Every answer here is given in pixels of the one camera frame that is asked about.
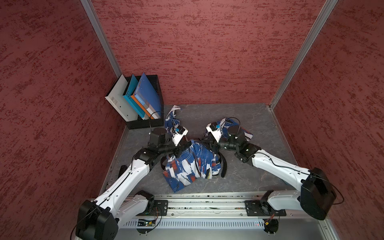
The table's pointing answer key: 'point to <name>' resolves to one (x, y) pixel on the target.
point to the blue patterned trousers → (194, 161)
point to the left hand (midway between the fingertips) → (188, 145)
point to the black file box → (151, 123)
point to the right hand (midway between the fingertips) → (201, 143)
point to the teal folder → (127, 95)
